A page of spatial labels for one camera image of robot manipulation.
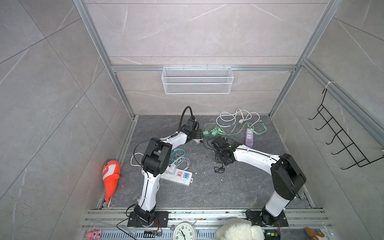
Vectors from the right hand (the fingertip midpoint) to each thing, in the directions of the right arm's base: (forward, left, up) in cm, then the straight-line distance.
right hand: (219, 157), depth 91 cm
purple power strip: (+16, -24, -3) cm, 29 cm away
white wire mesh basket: (+46, +13, +26) cm, 54 cm away
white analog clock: (-37, +21, 0) cm, 43 cm away
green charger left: (+21, +7, -2) cm, 22 cm away
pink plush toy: (-38, +63, 0) cm, 74 cm away
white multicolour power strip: (-11, +24, -2) cm, 26 cm away
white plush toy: (-38, 0, +16) cm, 42 cm away
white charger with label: (-9, +28, +4) cm, 30 cm away
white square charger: (+14, +13, -1) cm, 19 cm away
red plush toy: (-9, +64, +3) cm, 64 cm away
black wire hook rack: (-15, -53, +27) cm, 61 cm away
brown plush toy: (-39, -40, -4) cm, 56 cm away
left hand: (+21, +13, +2) cm, 25 cm away
